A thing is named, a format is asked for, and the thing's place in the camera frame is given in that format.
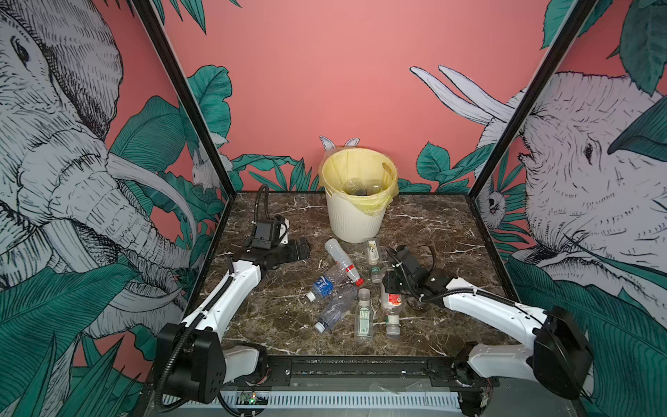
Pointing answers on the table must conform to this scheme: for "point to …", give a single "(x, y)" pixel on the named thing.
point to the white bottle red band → (337, 252)
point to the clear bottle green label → (364, 318)
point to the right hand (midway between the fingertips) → (385, 276)
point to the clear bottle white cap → (338, 308)
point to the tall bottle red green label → (391, 302)
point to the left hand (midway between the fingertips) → (301, 244)
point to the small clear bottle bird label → (373, 256)
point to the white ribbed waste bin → (351, 223)
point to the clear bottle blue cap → (326, 286)
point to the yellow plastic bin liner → (365, 180)
